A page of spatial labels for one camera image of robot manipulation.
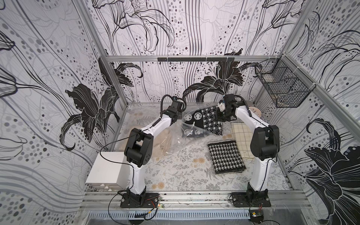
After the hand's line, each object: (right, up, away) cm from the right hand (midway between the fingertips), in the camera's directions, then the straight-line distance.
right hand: (217, 116), depth 97 cm
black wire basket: (+43, +21, -9) cm, 49 cm away
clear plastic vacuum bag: (-28, -15, -11) cm, 33 cm away
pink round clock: (+34, +4, +13) cm, 37 cm away
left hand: (-30, +2, 0) cm, 30 cm away
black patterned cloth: (-11, -4, +1) cm, 12 cm away
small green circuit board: (+13, -50, -27) cm, 58 cm away
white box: (-64, -28, -27) cm, 75 cm away
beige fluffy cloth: (-38, -16, -11) cm, 43 cm away
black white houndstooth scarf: (+2, -25, -13) cm, 28 cm away
